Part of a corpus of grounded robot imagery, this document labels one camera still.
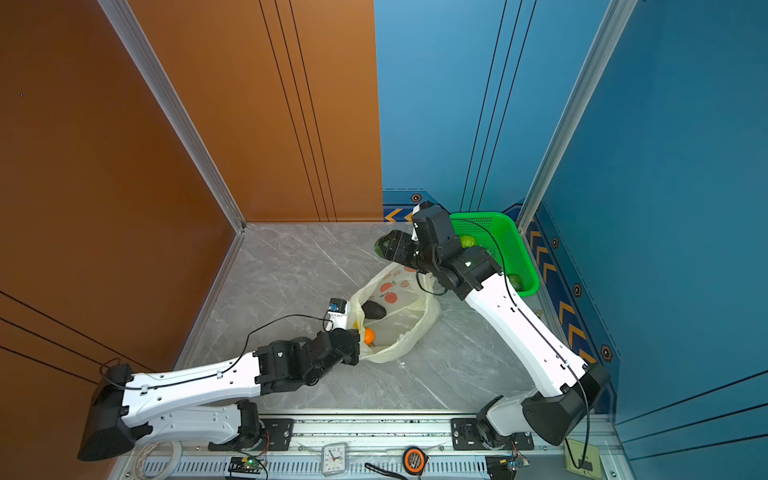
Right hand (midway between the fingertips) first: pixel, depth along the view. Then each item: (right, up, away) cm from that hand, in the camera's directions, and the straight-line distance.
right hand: (386, 246), depth 70 cm
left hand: (-6, -22, +5) cm, 23 cm away
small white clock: (-12, -49, -1) cm, 51 cm away
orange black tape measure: (+6, -49, -2) cm, 49 cm away
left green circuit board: (-34, -52, +1) cm, 62 cm away
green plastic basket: (+41, +5, +41) cm, 58 cm away
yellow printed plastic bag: (+8, -19, +25) cm, 32 cm away
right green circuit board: (+27, -52, 0) cm, 59 cm away
